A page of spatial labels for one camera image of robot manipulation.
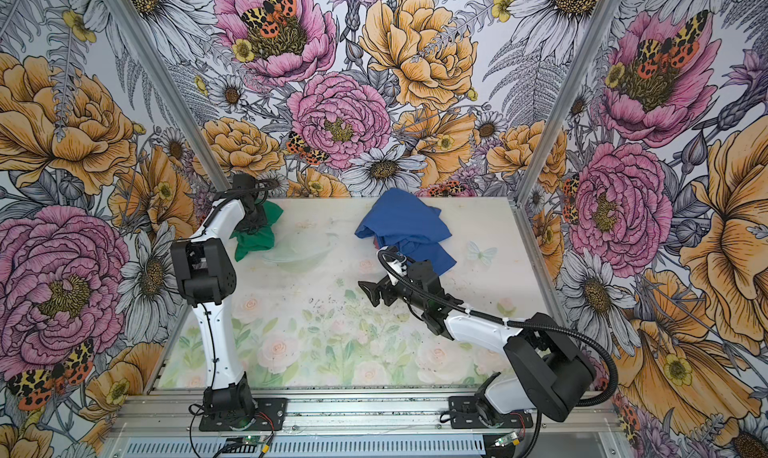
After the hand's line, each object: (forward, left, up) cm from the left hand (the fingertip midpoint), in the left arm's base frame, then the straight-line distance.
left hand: (252, 229), depth 102 cm
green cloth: (-5, -6, +1) cm, 8 cm away
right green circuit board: (-59, -73, -8) cm, 94 cm away
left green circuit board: (-58, -13, -8) cm, 60 cm away
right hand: (-24, -42, +6) cm, 48 cm away
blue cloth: (+7, -51, -4) cm, 51 cm away
